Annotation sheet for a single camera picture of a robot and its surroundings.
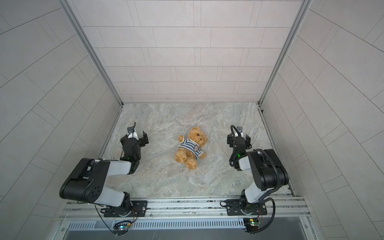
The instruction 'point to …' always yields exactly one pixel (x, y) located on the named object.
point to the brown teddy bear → (184, 156)
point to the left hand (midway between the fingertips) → (139, 130)
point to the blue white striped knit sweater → (192, 146)
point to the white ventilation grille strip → (179, 223)
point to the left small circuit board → (123, 225)
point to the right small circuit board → (251, 224)
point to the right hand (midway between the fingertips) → (238, 132)
